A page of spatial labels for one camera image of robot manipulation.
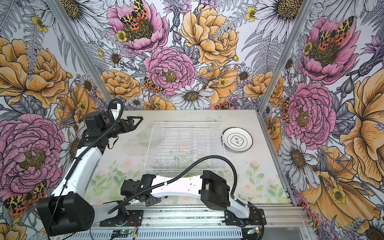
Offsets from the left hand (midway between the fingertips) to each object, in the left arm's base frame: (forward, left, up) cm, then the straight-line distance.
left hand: (139, 123), depth 77 cm
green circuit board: (-42, +6, -28) cm, 51 cm away
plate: (+7, -57, -25) cm, 63 cm away
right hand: (-28, -9, -20) cm, 36 cm away
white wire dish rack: (+3, -18, -26) cm, 32 cm away
